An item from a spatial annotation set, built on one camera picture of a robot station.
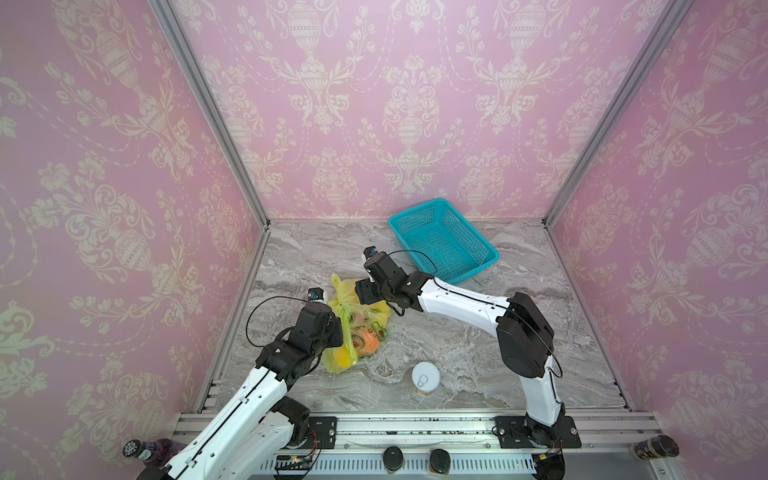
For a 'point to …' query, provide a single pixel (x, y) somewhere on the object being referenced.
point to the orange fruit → (371, 342)
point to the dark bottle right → (654, 447)
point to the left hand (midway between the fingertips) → (338, 324)
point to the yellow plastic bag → (363, 326)
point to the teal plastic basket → (437, 230)
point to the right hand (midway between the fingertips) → (365, 285)
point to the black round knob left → (393, 458)
